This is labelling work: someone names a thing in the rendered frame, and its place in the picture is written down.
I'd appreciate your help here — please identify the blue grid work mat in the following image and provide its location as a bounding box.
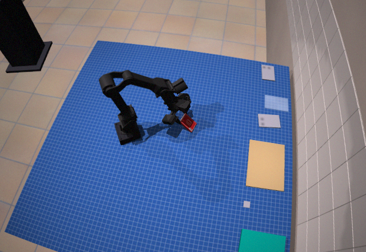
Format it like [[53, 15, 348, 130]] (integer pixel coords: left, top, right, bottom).
[[5, 41, 292, 252]]

